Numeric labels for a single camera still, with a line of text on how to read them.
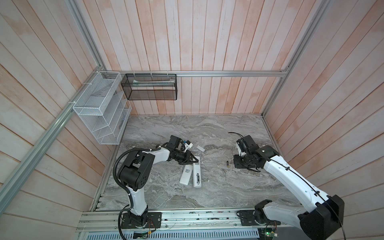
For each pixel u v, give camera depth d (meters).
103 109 0.67
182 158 0.82
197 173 0.84
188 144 0.89
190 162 0.83
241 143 0.63
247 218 0.74
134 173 0.50
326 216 0.38
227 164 0.93
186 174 0.88
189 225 0.73
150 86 1.04
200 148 1.01
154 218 0.73
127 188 0.52
